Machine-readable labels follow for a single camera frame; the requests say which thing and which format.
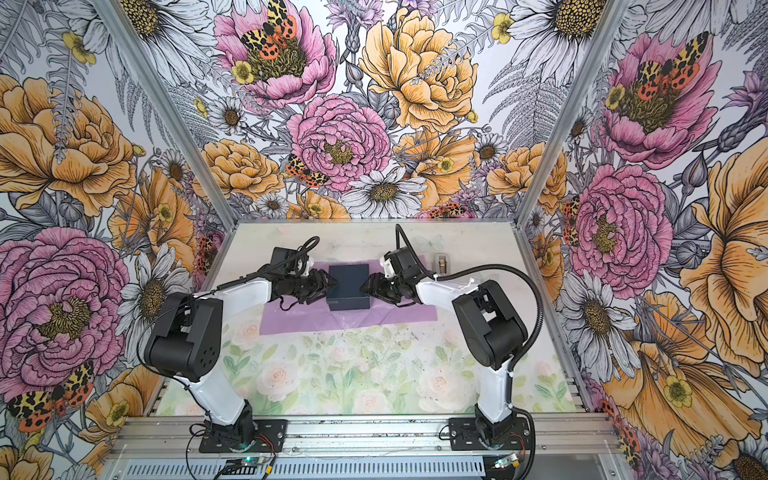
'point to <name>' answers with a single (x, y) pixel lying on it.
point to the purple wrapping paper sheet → (288, 315)
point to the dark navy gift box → (347, 294)
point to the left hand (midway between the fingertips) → (333, 294)
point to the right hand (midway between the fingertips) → (368, 298)
